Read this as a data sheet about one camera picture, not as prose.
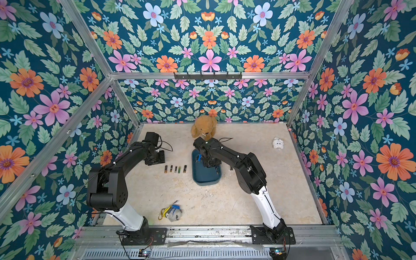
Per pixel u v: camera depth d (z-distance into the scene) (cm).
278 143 104
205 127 96
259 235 73
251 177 56
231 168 96
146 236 68
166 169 96
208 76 93
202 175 90
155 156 78
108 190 47
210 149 67
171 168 96
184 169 96
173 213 76
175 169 96
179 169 96
